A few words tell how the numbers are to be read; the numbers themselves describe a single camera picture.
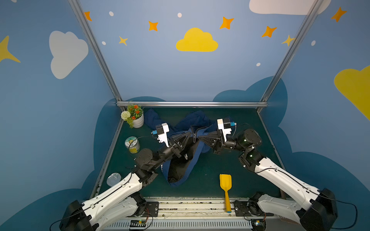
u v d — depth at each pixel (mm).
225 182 838
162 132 530
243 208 746
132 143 906
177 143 564
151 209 738
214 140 564
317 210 379
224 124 514
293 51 853
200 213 735
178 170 749
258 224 735
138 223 728
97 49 840
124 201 598
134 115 989
